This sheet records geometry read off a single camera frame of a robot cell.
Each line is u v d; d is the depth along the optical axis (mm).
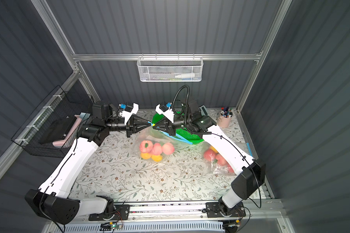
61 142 648
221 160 848
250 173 413
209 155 863
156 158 859
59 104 771
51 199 374
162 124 619
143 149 769
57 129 688
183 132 631
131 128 562
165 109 562
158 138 803
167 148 802
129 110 542
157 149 798
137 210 754
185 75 912
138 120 609
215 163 844
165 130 630
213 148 931
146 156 826
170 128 630
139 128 622
